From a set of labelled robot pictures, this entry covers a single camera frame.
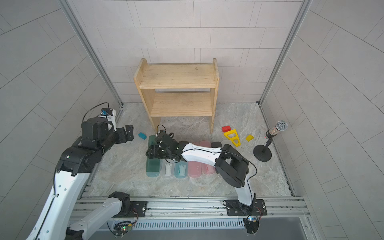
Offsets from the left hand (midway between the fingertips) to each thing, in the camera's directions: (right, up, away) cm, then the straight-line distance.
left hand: (127, 125), depth 67 cm
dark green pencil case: (+10, -20, +5) cm, 23 cm away
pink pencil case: (+30, -26, +16) cm, 43 cm away
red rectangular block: (+51, -5, +35) cm, 62 cm away
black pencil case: (+43, -14, +25) cm, 52 cm away
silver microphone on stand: (+71, -18, +20) cm, 76 cm away
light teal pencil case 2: (+12, -23, +17) cm, 31 cm away
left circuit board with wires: (-2, -46, -1) cm, 46 cm away
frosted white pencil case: (+15, -25, +16) cm, 33 cm away
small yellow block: (+66, -10, +29) cm, 73 cm away
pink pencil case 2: (+37, -25, +16) cm, 47 cm away
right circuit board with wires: (+57, -46, +1) cm, 73 cm away
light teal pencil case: (+23, -26, +15) cm, 38 cm away
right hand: (+7, -17, +12) cm, 22 cm away
